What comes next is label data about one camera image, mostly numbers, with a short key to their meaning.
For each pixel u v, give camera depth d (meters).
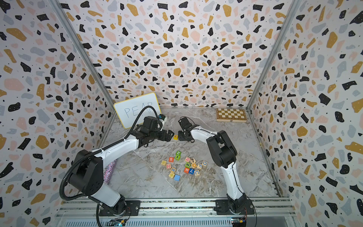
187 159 0.91
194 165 0.88
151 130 0.72
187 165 0.88
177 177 0.84
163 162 0.90
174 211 0.73
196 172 0.85
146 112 0.67
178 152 0.95
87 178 0.44
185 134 0.77
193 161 0.90
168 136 0.80
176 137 0.90
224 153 0.57
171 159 0.91
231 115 1.14
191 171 0.86
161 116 0.80
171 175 0.84
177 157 0.92
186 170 0.87
